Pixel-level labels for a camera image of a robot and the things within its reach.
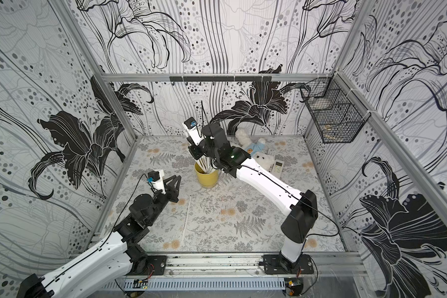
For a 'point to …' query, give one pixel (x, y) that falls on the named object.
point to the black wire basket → (336, 112)
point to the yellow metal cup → (206, 180)
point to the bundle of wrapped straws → (205, 164)
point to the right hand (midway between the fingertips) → (192, 136)
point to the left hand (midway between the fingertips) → (182, 180)
